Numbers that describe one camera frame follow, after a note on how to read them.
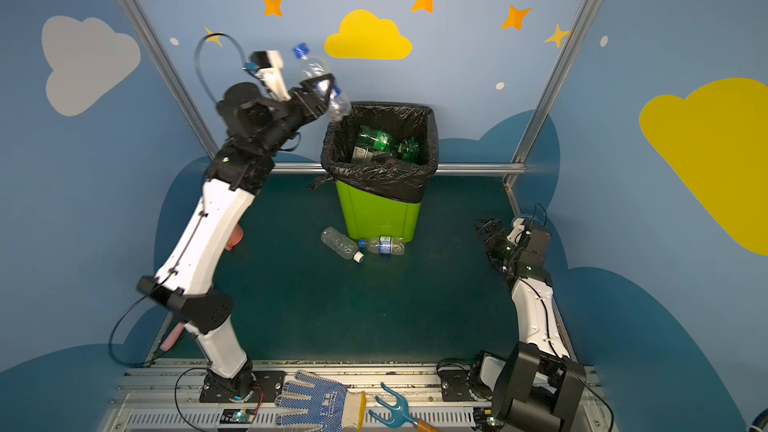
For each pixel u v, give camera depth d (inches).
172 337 31.4
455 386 29.4
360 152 37.9
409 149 35.6
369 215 36.2
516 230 30.1
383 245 37.7
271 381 29.5
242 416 27.8
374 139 36.8
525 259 25.1
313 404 28.3
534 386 16.2
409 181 30.1
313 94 21.2
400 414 28.0
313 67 22.2
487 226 29.5
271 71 20.7
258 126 18.8
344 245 37.7
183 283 17.2
